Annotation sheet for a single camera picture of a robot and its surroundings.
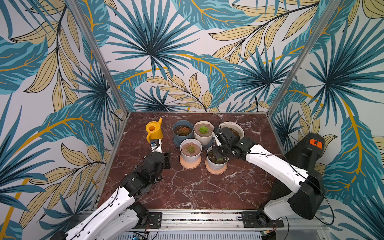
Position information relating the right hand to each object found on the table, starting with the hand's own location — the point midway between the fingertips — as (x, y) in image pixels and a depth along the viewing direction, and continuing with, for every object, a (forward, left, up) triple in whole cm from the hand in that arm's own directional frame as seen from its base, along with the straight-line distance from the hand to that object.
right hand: (215, 149), depth 81 cm
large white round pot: (+17, -17, -6) cm, 25 cm away
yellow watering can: (+18, +36, -4) cm, 40 cm away
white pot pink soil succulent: (+3, +14, -6) cm, 15 cm away
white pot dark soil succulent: (-6, +1, -6) cm, 9 cm away
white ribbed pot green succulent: (+15, +5, -5) cm, 17 cm away
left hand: (-4, +26, +3) cm, 26 cm away
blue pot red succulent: (+18, +19, -4) cm, 26 cm away
